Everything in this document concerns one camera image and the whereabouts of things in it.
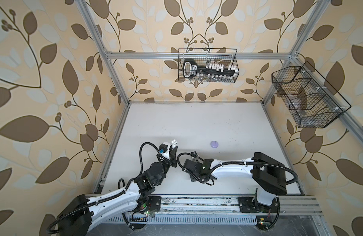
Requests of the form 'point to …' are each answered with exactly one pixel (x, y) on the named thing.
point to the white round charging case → (174, 143)
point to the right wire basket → (311, 101)
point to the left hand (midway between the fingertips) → (176, 146)
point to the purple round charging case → (214, 144)
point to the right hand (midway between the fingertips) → (194, 175)
